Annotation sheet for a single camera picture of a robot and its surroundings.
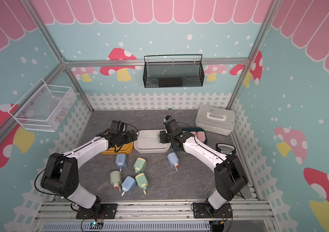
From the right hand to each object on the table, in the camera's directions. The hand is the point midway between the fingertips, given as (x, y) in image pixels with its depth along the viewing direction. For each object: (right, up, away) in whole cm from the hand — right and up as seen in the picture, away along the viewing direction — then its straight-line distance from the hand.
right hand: (163, 134), depth 86 cm
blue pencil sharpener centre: (+6, -15, -1) cm, 16 cm away
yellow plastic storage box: (-23, -9, +4) cm, 25 cm away
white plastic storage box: (-12, -6, +15) cm, 20 cm away
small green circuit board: (-34, -45, -14) cm, 58 cm away
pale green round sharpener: (-25, -23, -8) cm, 35 cm away
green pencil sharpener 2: (-11, -25, -9) cm, 29 cm away
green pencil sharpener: (-13, -18, -3) cm, 22 cm away
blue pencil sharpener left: (-25, -16, -1) cm, 29 cm away
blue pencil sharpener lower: (-18, -26, -10) cm, 33 cm away
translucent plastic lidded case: (+36, +9, +13) cm, 39 cm away
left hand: (-20, -4, +6) cm, 21 cm away
